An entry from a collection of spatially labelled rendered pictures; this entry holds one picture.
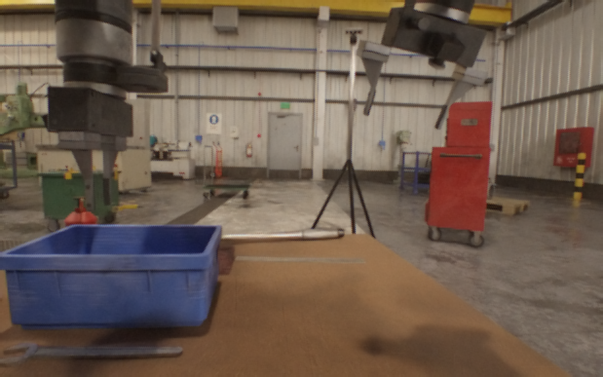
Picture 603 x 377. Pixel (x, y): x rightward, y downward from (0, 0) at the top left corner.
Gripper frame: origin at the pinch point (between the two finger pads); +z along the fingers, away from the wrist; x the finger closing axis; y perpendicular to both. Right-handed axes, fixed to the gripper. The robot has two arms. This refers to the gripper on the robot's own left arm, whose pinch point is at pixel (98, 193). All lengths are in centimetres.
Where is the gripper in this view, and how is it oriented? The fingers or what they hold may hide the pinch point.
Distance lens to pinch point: 49.3
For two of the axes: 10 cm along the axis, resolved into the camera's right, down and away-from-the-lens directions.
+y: -9.9, -0.1, -1.5
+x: 1.5, 1.1, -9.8
